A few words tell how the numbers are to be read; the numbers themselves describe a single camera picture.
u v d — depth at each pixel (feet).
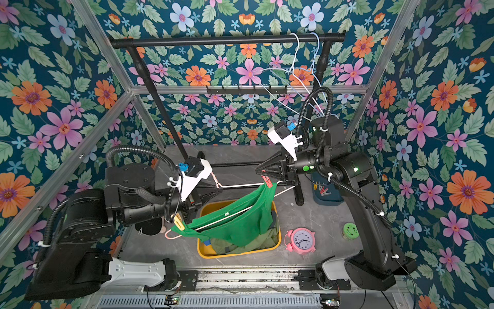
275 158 1.53
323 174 1.30
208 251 2.65
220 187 1.51
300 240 2.69
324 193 3.22
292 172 1.40
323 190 3.23
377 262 1.24
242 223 1.88
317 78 1.98
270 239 2.53
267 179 1.61
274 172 1.59
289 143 1.40
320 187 3.26
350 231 2.69
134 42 1.69
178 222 1.58
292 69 1.97
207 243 2.66
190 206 1.24
